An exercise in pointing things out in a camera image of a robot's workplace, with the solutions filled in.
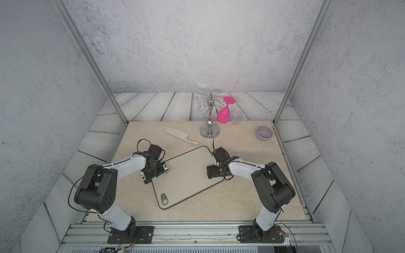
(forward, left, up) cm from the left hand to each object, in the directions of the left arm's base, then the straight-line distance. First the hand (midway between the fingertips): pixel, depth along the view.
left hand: (164, 174), depth 93 cm
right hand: (0, -29, +1) cm, 29 cm away
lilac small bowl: (+28, -65, +3) cm, 71 cm away
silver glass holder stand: (+33, -28, +1) cm, 43 cm away
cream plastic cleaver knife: (+31, -6, 0) cm, 32 cm away
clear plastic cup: (+44, -47, +5) cm, 65 cm away
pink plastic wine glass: (+32, -36, +17) cm, 51 cm away
